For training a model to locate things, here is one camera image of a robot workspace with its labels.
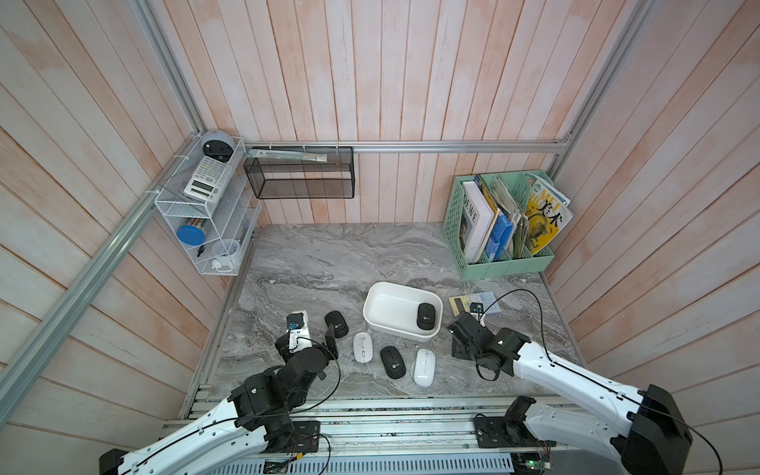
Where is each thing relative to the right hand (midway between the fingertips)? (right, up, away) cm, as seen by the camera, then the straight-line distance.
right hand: (463, 341), depth 84 cm
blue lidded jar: (-74, +30, -8) cm, 81 cm away
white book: (+6, +35, +8) cm, 36 cm away
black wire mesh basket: (-53, +55, +22) cm, 80 cm away
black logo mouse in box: (-9, +5, +8) cm, 14 cm away
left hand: (-41, +5, -9) cm, 42 cm away
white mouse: (-29, -3, +2) cm, 29 cm away
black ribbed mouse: (-20, -6, 0) cm, 21 cm away
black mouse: (-38, +4, +9) cm, 40 cm away
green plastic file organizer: (+4, +37, +28) cm, 46 cm away
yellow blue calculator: (+4, +8, +14) cm, 17 cm away
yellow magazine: (+34, +38, +16) cm, 54 cm away
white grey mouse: (-12, -7, -2) cm, 14 cm away
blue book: (+15, +32, +9) cm, 36 cm away
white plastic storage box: (-20, +7, +12) cm, 24 cm away
